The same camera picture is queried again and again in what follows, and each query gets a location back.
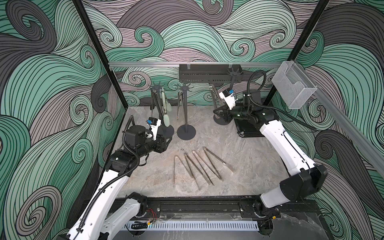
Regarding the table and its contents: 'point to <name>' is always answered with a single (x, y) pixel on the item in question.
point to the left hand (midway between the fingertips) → (166, 135)
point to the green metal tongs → (167, 106)
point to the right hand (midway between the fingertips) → (213, 111)
